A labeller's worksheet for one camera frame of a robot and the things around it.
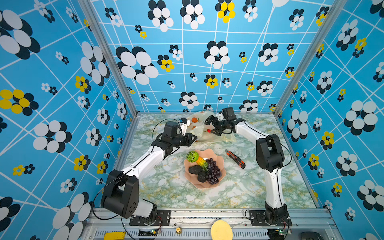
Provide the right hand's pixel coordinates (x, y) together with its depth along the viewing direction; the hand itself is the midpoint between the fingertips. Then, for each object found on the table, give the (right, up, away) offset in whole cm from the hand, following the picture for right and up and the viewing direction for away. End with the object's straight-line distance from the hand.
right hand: (207, 125), depth 98 cm
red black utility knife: (+20, -23, -7) cm, 32 cm away
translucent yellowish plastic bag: (-7, 0, -10) cm, 12 cm away
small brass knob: (-15, -48, -30) cm, 59 cm away
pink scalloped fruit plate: (-9, -30, -15) cm, 35 cm away
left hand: (-6, -6, -16) cm, 18 cm away
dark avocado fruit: (-8, -25, -14) cm, 30 cm away
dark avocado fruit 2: (-4, -28, -17) cm, 33 cm away
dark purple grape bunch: (+3, -26, -18) cm, 31 cm away
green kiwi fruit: (-9, -18, -14) cm, 24 cm away
